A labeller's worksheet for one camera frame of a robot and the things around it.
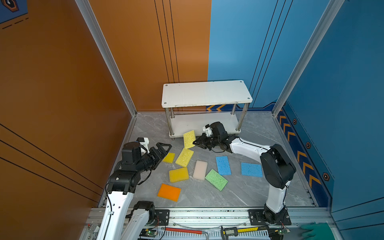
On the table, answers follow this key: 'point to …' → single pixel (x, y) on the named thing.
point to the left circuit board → (148, 232)
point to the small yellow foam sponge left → (169, 158)
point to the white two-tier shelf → (189, 106)
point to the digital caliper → (233, 231)
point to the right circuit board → (281, 231)
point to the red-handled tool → (184, 230)
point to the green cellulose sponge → (216, 180)
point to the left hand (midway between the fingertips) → (168, 149)
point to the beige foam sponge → (200, 170)
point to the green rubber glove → (320, 231)
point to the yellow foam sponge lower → (178, 174)
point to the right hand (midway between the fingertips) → (192, 143)
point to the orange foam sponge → (169, 192)
